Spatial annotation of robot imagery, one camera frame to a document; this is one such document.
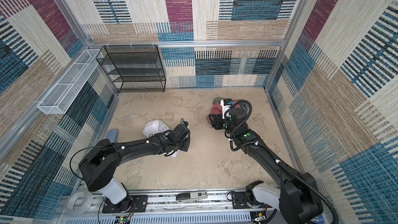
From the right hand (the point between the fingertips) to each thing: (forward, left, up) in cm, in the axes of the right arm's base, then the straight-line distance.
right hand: (213, 117), depth 81 cm
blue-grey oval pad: (+1, +60, -17) cm, 62 cm away
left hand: (-6, +14, -14) cm, 21 cm away
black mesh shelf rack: (+43, +51, 0) cm, 67 cm away
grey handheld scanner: (-33, +15, -14) cm, 39 cm away
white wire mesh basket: (+4, +70, +15) cm, 71 cm away
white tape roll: (-36, +63, -19) cm, 75 cm away
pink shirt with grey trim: (+16, -4, -14) cm, 21 cm away
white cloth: (+3, +33, -12) cm, 35 cm away
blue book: (-44, -24, +15) cm, 52 cm away
